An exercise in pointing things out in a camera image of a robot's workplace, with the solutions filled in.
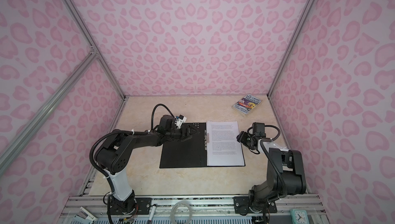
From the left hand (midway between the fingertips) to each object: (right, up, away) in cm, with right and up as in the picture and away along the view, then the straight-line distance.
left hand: (196, 132), depth 89 cm
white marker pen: (-19, -34, -17) cm, 43 cm away
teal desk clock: (+47, -35, -20) cm, 62 cm away
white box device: (-50, -35, -19) cm, 64 cm away
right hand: (+27, -4, +5) cm, 28 cm away
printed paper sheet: (+17, -10, +4) cm, 20 cm away
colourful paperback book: (+36, +16, +22) cm, 45 cm away
